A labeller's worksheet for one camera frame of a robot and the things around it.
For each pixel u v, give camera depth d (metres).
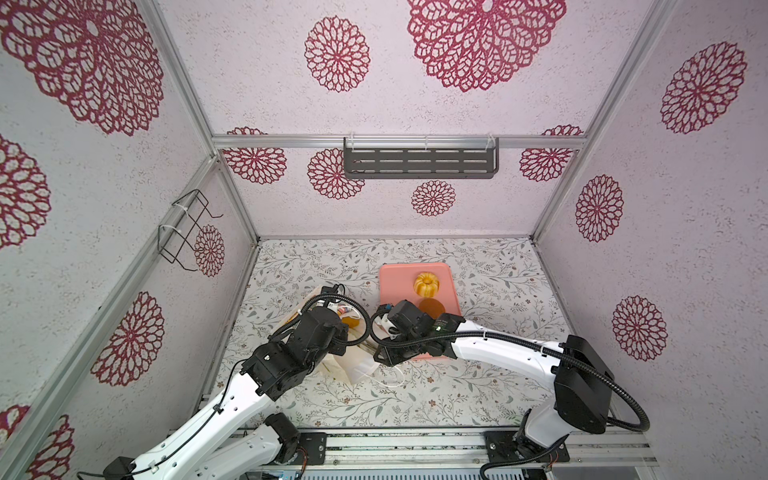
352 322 0.89
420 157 0.96
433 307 0.97
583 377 0.44
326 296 0.52
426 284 1.02
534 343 0.48
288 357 0.51
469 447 0.76
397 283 1.07
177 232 0.75
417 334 0.61
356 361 0.87
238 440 0.58
